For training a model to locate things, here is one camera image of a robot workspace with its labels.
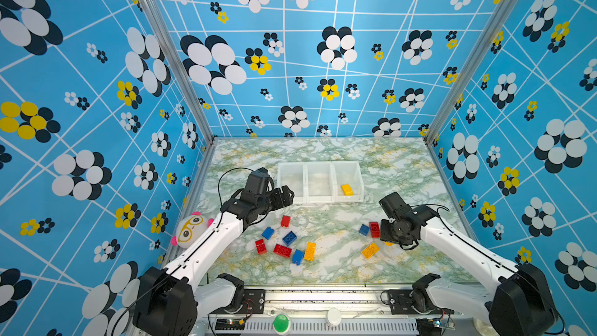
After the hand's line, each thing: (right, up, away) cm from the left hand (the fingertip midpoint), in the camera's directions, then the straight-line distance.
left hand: (287, 195), depth 82 cm
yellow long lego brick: (+8, -20, +1) cm, 22 cm away
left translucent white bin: (+1, +6, +23) cm, 23 cm away
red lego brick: (-9, -19, +1) cm, 21 cm away
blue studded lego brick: (+1, -16, +3) cm, 17 cm away
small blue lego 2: (+29, -14, +6) cm, 33 cm away
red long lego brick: (-2, -20, 0) cm, 20 cm away
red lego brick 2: (+34, -14, +6) cm, 37 cm away
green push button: (0, -31, -20) cm, 37 cm away
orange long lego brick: (+30, -20, +2) cm, 37 cm away
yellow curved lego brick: (+25, 0, +17) cm, 30 cm away
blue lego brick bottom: (+4, -21, -1) cm, 22 cm away
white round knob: (+15, -32, -16) cm, 39 cm away
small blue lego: (-8, -15, +6) cm, 18 cm away
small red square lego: (-1, -12, +9) cm, 15 cm away
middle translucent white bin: (+13, +2, +20) cm, 24 cm away
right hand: (+36, -15, +1) cm, 39 cm away
